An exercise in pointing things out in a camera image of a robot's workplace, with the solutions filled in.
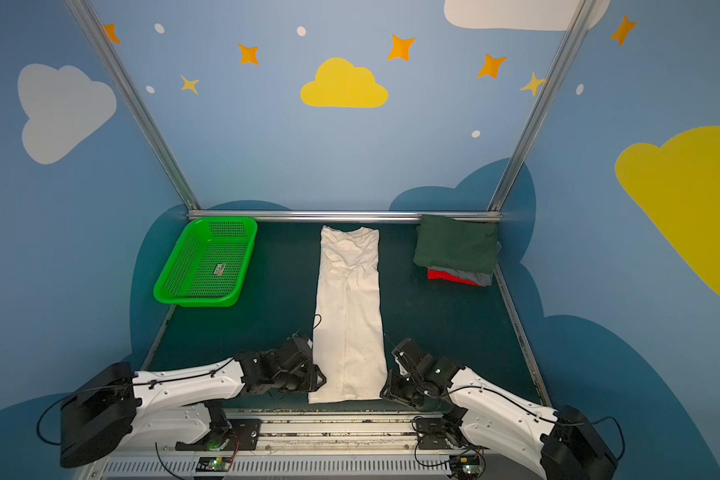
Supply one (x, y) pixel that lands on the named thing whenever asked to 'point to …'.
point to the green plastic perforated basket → (208, 265)
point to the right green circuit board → (464, 466)
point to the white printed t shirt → (348, 356)
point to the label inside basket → (219, 269)
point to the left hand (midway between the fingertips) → (325, 388)
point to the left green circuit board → (213, 464)
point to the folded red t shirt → (439, 274)
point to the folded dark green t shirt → (443, 242)
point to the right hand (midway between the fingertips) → (386, 393)
